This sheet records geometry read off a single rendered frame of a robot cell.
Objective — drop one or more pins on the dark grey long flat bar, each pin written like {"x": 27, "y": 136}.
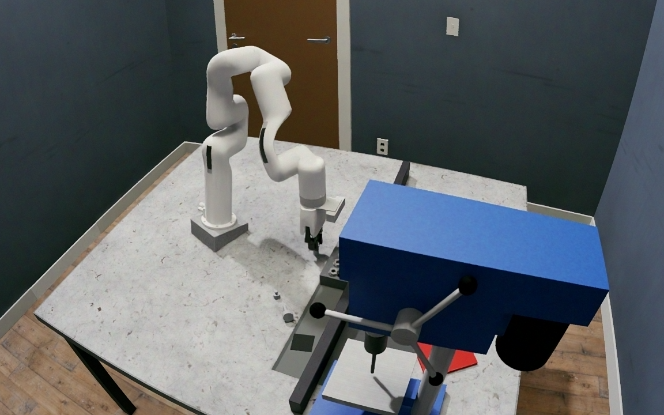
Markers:
{"x": 322, "y": 353}

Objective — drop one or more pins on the red flat plate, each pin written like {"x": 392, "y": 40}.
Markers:
{"x": 461, "y": 359}

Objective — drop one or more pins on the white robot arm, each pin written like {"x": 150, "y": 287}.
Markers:
{"x": 229, "y": 112}

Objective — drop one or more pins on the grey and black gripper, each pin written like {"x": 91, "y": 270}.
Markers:
{"x": 311, "y": 222}

